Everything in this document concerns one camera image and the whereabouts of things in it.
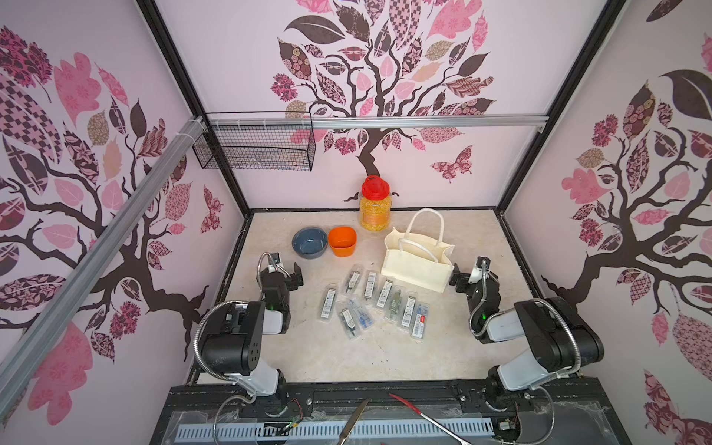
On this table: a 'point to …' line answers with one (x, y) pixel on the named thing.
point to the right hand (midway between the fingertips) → (471, 264)
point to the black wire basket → (260, 147)
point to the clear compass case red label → (419, 323)
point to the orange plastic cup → (342, 241)
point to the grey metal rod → (351, 420)
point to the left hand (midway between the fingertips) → (283, 270)
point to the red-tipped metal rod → (429, 420)
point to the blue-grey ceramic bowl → (310, 242)
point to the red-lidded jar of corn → (375, 207)
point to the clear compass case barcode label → (369, 289)
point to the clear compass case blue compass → (362, 315)
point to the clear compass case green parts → (394, 309)
